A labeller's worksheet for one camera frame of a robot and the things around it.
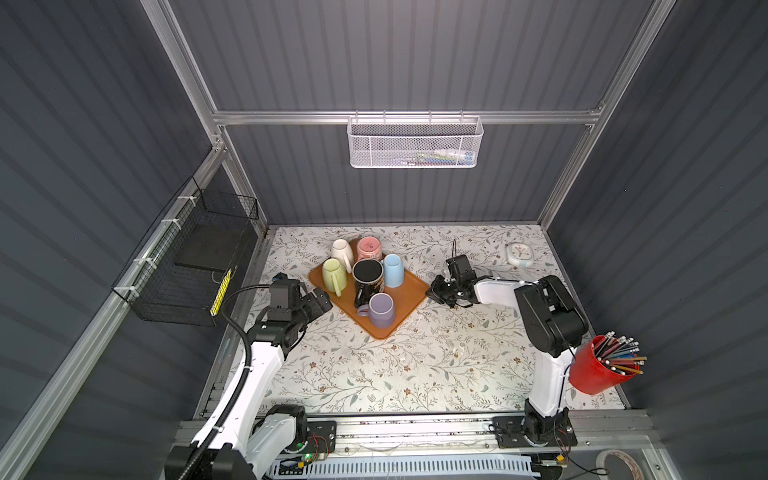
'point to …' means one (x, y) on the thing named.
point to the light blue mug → (394, 271)
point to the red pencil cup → (606, 362)
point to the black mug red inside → (368, 279)
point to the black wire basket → (178, 272)
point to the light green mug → (334, 276)
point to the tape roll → (600, 463)
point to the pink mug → (369, 247)
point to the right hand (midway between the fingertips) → (428, 293)
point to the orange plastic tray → (406, 298)
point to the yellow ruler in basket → (220, 293)
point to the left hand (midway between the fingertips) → (315, 301)
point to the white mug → (342, 251)
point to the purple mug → (380, 309)
